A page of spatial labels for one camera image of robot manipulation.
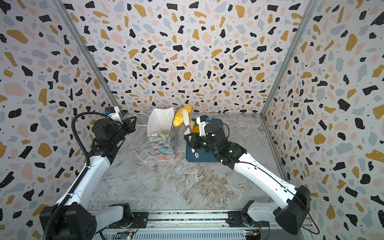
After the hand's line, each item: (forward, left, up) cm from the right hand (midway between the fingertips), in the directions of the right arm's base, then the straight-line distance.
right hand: (182, 135), depth 67 cm
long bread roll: (+9, +3, 0) cm, 10 cm away
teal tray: (-9, -9, -4) cm, 13 cm away
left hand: (+12, +25, +1) cm, 27 cm away
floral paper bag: (+6, +12, -7) cm, 15 cm away
